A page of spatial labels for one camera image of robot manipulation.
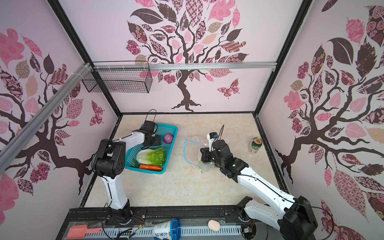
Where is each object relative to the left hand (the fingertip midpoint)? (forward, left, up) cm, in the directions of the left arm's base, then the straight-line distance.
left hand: (155, 142), depth 102 cm
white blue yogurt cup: (-51, -16, +9) cm, 54 cm away
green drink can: (-8, -65, +10) cm, 67 cm away
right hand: (-15, -31, +18) cm, 39 cm away
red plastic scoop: (-50, +27, +1) cm, 57 cm away
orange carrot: (-19, 0, +3) cm, 19 cm away
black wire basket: (+30, +22, +33) cm, 49 cm away
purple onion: (0, -9, +5) cm, 11 cm away
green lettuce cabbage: (-16, -5, +8) cm, 19 cm away
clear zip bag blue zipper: (-2, -26, -1) cm, 26 cm away
